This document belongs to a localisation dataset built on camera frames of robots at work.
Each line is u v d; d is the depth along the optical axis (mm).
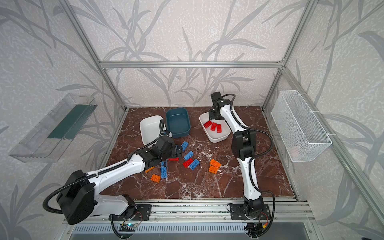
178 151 758
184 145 976
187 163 889
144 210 750
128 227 717
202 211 753
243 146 610
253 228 745
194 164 889
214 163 905
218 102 743
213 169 882
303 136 617
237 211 737
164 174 845
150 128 1103
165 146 644
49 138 646
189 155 915
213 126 1081
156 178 845
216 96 829
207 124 1085
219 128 1052
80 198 404
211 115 914
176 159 757
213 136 985
